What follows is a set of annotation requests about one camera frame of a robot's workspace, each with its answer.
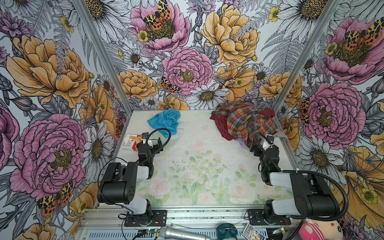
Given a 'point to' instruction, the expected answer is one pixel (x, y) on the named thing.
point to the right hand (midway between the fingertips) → (261, 144)
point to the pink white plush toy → (321, 230)
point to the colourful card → (251, 233)
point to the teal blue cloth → (168, 119)
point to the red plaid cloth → (245, 121)
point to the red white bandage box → (129, 144)
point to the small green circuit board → (277, 231)
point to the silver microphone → (167, 233)
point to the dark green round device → (226, 230)
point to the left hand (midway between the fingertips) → (152, 142)
